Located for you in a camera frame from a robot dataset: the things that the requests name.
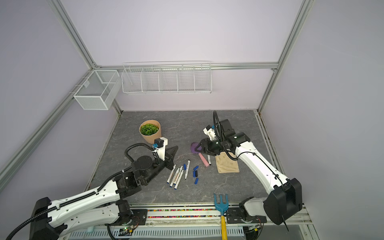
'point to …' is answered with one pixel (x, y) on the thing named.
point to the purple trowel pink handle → (193, 146)
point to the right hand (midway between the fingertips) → (198, 151)
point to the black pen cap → (196, 173)
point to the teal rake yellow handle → (222, 208)
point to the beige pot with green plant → (150, 130)
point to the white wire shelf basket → (167, 77)
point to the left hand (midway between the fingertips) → (177, 149)
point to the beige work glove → (225, 164)
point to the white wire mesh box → (99, 90)
